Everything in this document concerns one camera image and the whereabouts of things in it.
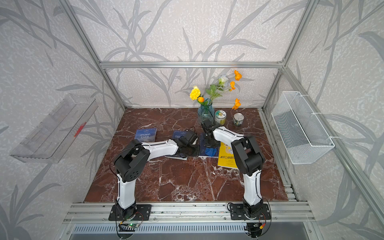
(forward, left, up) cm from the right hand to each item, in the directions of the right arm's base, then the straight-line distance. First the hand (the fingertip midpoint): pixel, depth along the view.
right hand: (209, 145), depth 98 cm
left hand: (-6, +6, +1) cm, 9 cm away
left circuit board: (-43, +38, 0) cm, 58 cm away
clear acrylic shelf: (-14, +73, +31) cm, 80 cm away
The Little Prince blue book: (+8, +23, +2) cm, 24 cm away
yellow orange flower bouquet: (+24, -2, +26) cm, 35 cm away
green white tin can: (+19, -8, +7) cm, 21 cm away
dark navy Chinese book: (-3, +5, 0) cm, 6 cm away
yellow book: (-10, -10, +1) cm, 14 cm away
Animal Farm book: (+8, +44, +2) cm, 44 cm away
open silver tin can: (+20, -22, +4) cm, 29 cm away
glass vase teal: (+23, +2, +7) cm, 24 cm away
